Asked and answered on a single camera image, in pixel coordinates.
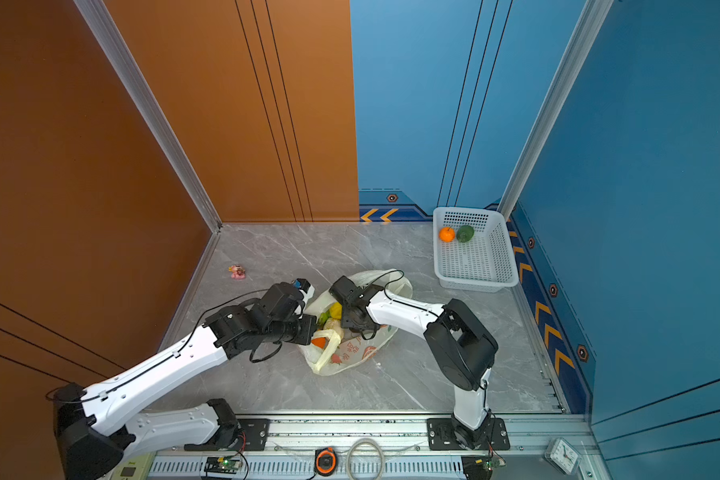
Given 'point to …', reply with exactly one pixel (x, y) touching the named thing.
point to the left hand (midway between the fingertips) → (320, 325)
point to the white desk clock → (563, 455)
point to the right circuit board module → (480, 467)
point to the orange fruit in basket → (446, 234)
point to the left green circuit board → (223, 465)
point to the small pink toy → (237, 272)
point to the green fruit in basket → (465, 233)
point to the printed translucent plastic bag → (336, 350)
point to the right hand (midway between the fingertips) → (352, 321)
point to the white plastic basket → (473, 249)
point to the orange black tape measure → (325, 460)
